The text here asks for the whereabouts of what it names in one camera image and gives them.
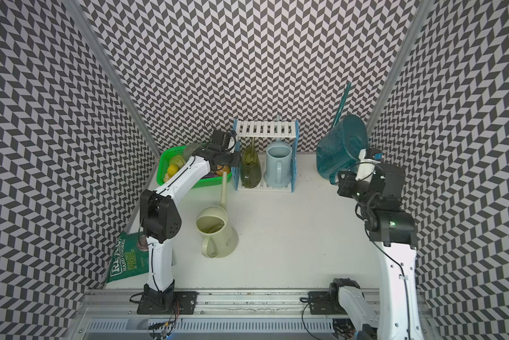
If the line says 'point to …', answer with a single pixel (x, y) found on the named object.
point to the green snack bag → (128, 259)
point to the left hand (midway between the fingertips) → (236, 158)
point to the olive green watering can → (250, 167)
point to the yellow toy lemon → (172, 169)
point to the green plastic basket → (171, 159)
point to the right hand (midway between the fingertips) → (341, 178)
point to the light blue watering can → (278, 156)
